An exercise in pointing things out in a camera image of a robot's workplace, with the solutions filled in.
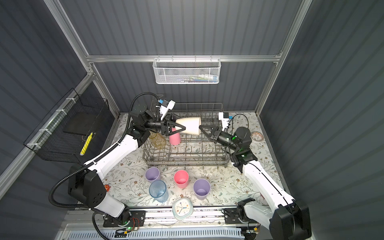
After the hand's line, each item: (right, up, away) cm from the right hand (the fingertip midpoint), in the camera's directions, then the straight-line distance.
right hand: (201, 131), depth 66 cm
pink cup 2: (-16, -6, +29) cm, 33 cm away
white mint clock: (-9, -39, +8) cm, 41 cm away
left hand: (-6, +2, -1) cm, 7 cm away
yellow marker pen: (-55, -5, +6) cm, 55 cm away
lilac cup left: (-28, -25, +20) cm, 42 cm away
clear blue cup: (-23, -34, +16) cm, 44 cm away
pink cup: (-11, -28, +20) cm, 36 cm away
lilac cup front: (+1, -32, +16) cm, 36 cm away
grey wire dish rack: (-3, -14, +34) cm, 37 cm away
